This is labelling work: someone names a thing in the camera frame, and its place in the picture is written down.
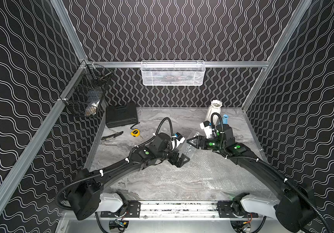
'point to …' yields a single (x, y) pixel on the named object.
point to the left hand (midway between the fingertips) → (184, 153)
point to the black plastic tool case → (121, 115)
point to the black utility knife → (112, 136)
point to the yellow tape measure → (135, 132)
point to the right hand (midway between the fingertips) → (191, 140)
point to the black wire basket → (83, 97)
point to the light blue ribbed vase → (225, 119)
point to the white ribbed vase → (214, 108)
